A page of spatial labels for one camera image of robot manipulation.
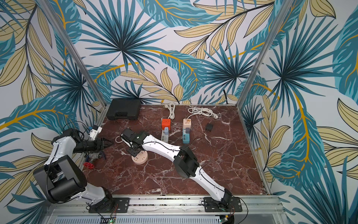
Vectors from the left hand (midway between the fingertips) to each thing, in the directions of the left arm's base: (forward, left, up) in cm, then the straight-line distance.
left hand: (110, 145), depth 80 cm
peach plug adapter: (+21, -45, -5) cm, 50 cm away
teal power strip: (+14, -44, -10) cm, 48 cm away
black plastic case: (+38, +5, -11) cm, 40 cm away
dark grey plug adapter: (+18, -45, -9) cm, 49 cm away
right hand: (+3, -12, -8) cm, 14 cm away
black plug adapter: (+22, -62, -11) cm, 66 cm away
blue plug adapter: (+16, -31, -7) cm, 35 cm away
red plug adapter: (+28, -29, -15) cm, 43 cm away
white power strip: (+13, -30, -11) cm, 34 cm away
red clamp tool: (-8, +14, -11) cm, 20 cm away
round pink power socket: (-3, -16, -11) cm, 20 cm away
